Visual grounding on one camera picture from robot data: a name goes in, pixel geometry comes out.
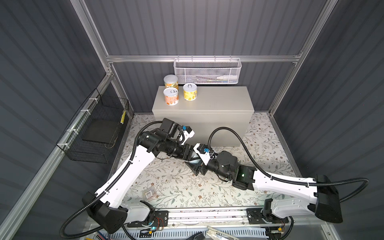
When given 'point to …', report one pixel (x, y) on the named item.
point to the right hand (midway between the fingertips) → (193, 155)
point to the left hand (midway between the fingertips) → (195, 156)
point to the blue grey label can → (196, 162)
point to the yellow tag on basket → (123, 117)
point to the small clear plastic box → (150, 193)
